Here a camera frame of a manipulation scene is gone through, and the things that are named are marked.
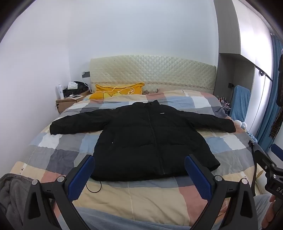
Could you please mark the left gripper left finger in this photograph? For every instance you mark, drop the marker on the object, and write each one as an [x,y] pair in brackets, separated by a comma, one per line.
[39,210]

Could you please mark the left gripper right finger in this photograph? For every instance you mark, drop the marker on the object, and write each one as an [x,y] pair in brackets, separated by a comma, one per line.
[241,212]

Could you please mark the black puffer jacket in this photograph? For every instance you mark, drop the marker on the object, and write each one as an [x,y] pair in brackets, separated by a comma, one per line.
[144,141]

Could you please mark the person right hand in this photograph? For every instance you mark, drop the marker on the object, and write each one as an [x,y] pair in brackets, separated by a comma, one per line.
[270,213]

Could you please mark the grey fleece garment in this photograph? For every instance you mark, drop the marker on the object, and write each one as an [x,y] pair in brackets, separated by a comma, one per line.
[14,194]

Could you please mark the blue curtain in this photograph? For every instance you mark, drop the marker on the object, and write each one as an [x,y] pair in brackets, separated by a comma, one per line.
[264,140]

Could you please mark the white plush toy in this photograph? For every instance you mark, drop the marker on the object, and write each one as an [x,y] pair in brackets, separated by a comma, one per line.
[241,124]

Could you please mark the blue towel on chair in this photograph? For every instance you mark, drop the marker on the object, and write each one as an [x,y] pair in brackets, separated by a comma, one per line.
[240,103]

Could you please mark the brown bedside table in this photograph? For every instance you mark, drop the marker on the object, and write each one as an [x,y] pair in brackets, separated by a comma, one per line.
[65,103]

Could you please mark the white bottle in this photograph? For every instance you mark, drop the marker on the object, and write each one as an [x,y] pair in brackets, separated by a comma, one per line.
[60,91]

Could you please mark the white phone on table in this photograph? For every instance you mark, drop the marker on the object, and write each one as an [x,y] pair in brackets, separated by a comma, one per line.
[75,97]

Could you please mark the grey white wardrobe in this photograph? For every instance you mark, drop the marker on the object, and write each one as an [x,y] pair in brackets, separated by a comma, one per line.
[245,58]

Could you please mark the black bag on table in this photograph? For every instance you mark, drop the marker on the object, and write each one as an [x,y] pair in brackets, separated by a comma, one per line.
[82,87]

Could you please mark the yellow pillow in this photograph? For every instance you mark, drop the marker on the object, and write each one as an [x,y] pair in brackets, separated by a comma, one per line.
[104,92]

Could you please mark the cream quilted headboard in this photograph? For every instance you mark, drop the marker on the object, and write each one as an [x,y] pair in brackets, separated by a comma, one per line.
[156,72]

